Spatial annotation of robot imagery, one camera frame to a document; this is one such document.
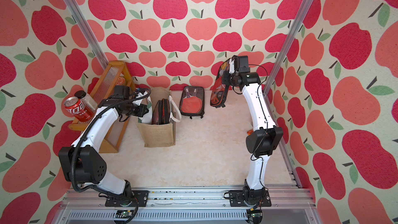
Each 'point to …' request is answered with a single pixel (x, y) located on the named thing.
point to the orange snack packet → (249, 132)
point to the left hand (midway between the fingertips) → (148, 111)
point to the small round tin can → (120, 81)
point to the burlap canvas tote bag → (158, 135)
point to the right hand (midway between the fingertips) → (225, 79)
